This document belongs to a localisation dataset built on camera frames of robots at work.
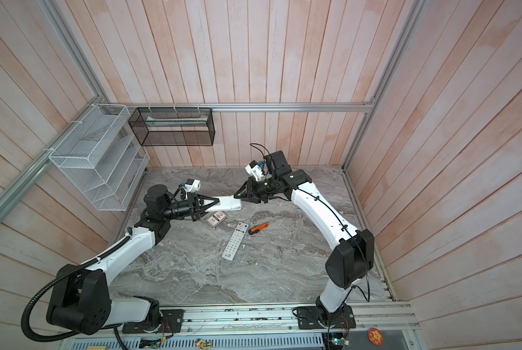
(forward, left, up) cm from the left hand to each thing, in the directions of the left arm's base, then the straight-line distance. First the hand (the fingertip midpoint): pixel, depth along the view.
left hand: (218, 206), depth 73 cm
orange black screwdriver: (+5, -14, -25) cm, 29 cm away
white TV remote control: (-1, -4, -25) cm, 25 cm away
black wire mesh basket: (+49, +28, -2) cm, 56 cm away
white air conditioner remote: (+2, -2, 0) cm, 3 cm away
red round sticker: (-34, -53, -25) cm, 68 cm away
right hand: (+3, -6, +1) cm, 7 cm away
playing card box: (+10, +5, -25) cm, 27 cm away
